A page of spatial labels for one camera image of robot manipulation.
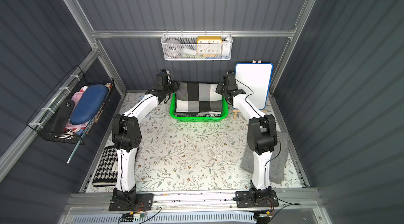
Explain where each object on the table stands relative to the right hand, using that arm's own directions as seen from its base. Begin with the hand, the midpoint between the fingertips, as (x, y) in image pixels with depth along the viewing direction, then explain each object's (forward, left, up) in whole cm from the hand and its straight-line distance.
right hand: (224, 84), depth 96 cm
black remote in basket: (-36, +70, +15) cm, 80 cm away
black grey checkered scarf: (-4, +20, -7) cm, 22 cm away
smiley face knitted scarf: (-13, +10, -14) cm, 21 cm away
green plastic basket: (-15, +4, -16) cm, 22 cm away
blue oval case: (-28, +63, +15) cm, 70 cm away
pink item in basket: (-38, +69, +10) cm, 79 cm away
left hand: (+2, +27, 0) cm, 27 cm away
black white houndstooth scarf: (-49, +62, -16) cm, 80 cm away
